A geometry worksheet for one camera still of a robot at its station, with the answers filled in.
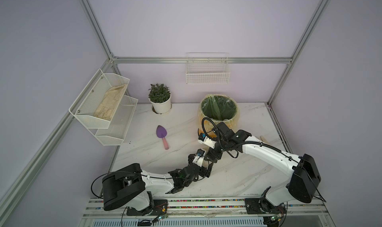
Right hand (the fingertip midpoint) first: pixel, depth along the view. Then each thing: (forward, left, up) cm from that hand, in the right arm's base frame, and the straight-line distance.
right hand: (210, 153), depth 80 cm
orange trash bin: (+4, +1, +17) cm, 18 cm away
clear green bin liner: (+30, -5, +3) cm, 31 cm away
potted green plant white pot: (+41, +32, +5) cm, 52 cm away
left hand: (-2, +2, -5) cm, 6 cm away
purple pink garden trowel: (+22, +32, -11) cm, 40 cm away
